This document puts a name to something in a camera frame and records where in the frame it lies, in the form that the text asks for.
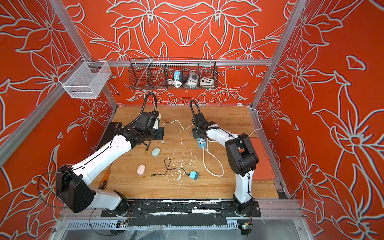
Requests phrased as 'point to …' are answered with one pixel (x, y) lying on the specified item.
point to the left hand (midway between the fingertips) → (163, 130)
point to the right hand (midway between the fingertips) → (195, 133)
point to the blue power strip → (202, 142)
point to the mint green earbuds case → (155, 152)
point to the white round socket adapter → (193, 79)
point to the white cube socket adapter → (206, 81)
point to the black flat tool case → (107, 134)
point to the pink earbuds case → (141, 169)
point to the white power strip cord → (223, 170)
